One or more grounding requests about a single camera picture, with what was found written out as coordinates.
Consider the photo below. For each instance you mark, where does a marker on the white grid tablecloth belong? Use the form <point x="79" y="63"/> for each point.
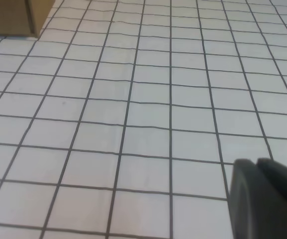
<point x="123" y="119"/>

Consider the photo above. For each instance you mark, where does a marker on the lower brown cardboard shoebox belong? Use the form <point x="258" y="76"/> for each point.
<point x="23" y="17"/>

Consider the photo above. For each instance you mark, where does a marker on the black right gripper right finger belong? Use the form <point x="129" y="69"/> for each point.
<point x="276" y="173"/>

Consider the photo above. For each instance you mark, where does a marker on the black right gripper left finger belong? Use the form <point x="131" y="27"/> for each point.
<point x="257" y="209"/>

